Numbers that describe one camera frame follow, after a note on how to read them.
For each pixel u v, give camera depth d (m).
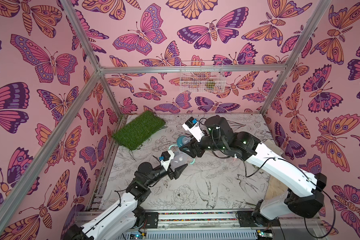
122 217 0.51
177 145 0.62
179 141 0.62
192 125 0.54
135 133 1.05
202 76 0.95
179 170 0.65
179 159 0.72
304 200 0.41
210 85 0.95
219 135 0.48
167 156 0.60
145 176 0.55
